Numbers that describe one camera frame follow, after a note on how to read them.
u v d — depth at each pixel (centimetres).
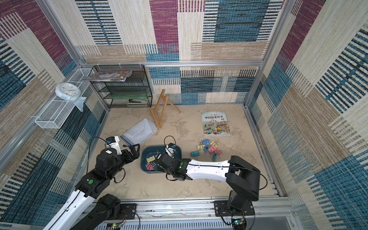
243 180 44
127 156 65
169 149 74
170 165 60
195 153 90
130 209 74
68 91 75
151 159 91
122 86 109
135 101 111
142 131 105
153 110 112
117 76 87
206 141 96
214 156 89
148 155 92
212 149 94
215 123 108
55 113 72
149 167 86
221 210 73
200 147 96
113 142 64
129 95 109
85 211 49
